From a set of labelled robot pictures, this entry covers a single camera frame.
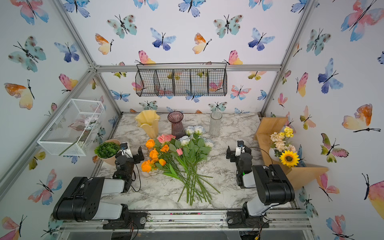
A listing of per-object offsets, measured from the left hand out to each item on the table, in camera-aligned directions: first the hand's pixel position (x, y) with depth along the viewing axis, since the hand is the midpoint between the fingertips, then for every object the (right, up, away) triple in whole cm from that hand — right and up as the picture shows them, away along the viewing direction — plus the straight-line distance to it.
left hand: (134, 146), depth 90 cm
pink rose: (+17, +5, +1) cm, 18 cm away
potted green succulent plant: (-14, -1, -5) cm, 14 cm away
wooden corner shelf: (+83, -9, -23) cm, 86 cm away
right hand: (+63, +1, +1) cm, 63 cm away
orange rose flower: (+7, +1, +8) cm, 11 cm away
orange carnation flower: (+18, -2, +1) cm, 19 cm away
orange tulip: (+18, -8, -3) cm, 20 cm away
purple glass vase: (+24, +18, +6) cm, 30 cm away
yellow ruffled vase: (+7, +16, +6) cm, 19 cm away
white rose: (+33, +10, +14) cm, 38 cm away
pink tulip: (+27, -3, +1) cm, 27 cm away
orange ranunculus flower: (+8, -10, -3) cm, 14 cm away
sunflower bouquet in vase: (+81, 0, -14) cm, 82 cm away
